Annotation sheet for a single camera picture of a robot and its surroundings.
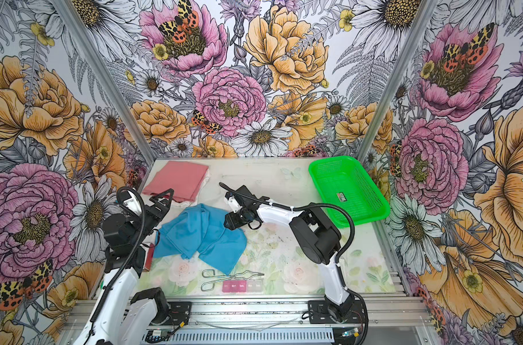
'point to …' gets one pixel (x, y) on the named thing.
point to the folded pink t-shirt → (184, 179)
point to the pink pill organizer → (242, 286)
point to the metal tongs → (208, 274)
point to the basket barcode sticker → (341, 197)
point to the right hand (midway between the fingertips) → (231, 227)
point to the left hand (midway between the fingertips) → (173, 200)
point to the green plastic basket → (340, 179)
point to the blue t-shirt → (201, 228)
